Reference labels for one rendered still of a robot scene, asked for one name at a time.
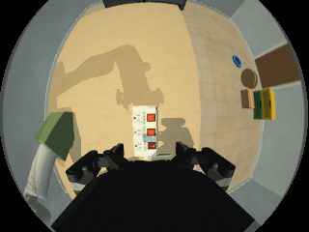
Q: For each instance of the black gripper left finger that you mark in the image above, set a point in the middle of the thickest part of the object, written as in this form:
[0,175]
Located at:
[81,172]

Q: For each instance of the white power strip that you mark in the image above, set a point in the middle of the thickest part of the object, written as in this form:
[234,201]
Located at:
[144,131]

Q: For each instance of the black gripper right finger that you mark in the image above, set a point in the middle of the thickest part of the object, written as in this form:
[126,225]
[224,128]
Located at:
[218,168]

